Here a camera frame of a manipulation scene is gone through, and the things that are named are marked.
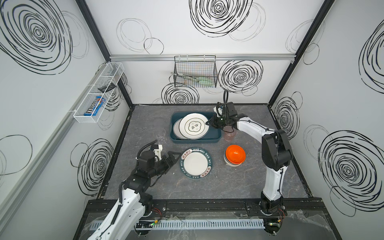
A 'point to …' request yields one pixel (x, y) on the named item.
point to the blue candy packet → (92, 110)
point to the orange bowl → (235, 154)
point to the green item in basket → (206, 81)
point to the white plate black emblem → (193, 126)
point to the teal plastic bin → (214, 135)
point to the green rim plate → (196, 163)
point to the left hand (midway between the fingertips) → (179, 158)
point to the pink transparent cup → (229, 136)
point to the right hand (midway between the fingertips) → (203, 123)
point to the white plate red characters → (176, 129)
